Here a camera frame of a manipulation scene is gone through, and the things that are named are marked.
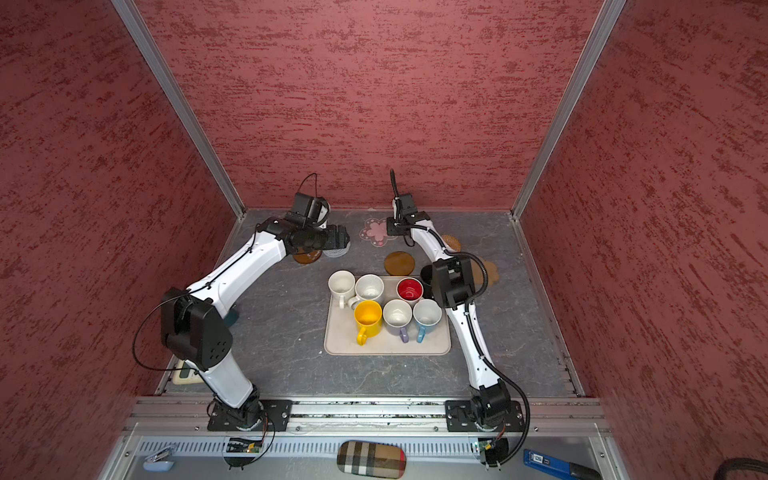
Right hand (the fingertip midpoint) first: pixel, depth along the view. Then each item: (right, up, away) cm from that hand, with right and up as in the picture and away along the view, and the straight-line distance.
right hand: (395, 228), depth 112 cm
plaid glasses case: (-6, -54, -46) cm, 71 cm away
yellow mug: (-9, -28, -22) cm, 37 cm away
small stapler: (-55, -55, -45) cm, 90 cm away
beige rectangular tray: (-17, -34, -25) cm, 45 cm away
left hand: (-18, -6, -26) cm, 32 cm away
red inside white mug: (+5, -20, -18) cm, 28 cm away
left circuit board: (-39, -56, -39) cm, 79 cm away
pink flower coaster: (-7, -1, +1) cm, 7 cm away
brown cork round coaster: (+2, -13, -6) cm, 14 cm away
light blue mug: (+10, -27, -23) cm, 37 cm away
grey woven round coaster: (-21, -9, -6) cm, 24 cm away
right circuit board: (+22, -55, -40) cm, 72 cm away
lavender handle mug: (+1, -28, -21) cm, 35 cm away
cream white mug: (-17, -19, -18) cm, 31 cm away
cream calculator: (-58, -41, -33) cm, 78 cm away
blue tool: (+36, -54, -48) cm, 81 cm away
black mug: (+10, -16, -22) cm, 28 cm away
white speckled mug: (-9, -19, -19) cm, 29 cm away
